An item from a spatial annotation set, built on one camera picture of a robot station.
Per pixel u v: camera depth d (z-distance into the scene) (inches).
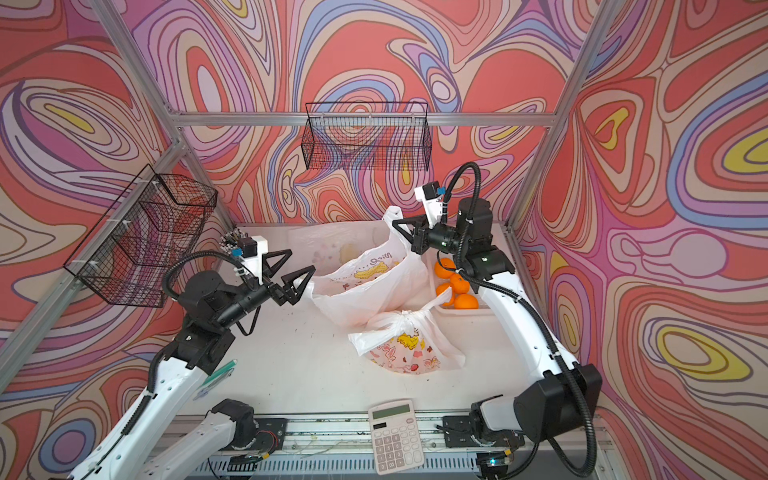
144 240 27.2
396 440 28.2
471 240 21.3
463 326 34.8
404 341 30.6
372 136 37.9
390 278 28.4
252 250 21.4
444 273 38.8
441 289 36.7
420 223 24.3
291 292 22.7
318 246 43.8
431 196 23.3
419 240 23.5
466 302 35.5
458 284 37.7
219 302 20.6
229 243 35.9
